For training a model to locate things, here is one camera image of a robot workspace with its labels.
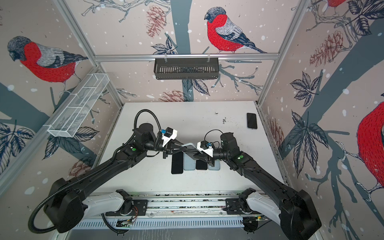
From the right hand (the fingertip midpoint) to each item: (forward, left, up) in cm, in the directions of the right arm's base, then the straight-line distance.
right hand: (195, 154), depth 74 cm
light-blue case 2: (+1, -12, -18) cm, 22 cm away
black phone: (0, +2, +4) cm, 4 cm away
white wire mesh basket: (+9, +62, +16) cm, 65 cm away
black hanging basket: (+61, +9, +12) cm, 63 cm away
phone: (+2, +12, -16) cm, 20 cm away
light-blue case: (+2, +5, -17) cm, 17 cm away
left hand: (-2, +4, +10) cm, 11 cm away
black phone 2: (+2, -3, -17) cm, 17 cm away
